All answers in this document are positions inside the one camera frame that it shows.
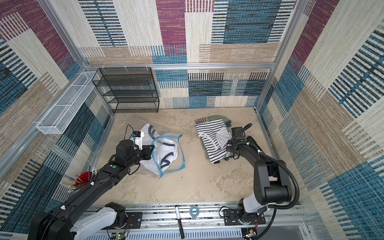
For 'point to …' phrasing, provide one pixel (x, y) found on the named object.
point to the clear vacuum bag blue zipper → (167, 155)
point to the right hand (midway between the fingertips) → (234, 149)
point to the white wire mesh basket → (74, 94)
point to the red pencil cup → (83, 178)
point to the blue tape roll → (194, 215)
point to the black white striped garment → (215, 135)
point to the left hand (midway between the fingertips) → (154, 145)
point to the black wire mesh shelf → (128, 89)
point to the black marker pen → (180, 230)
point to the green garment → (226, 120)
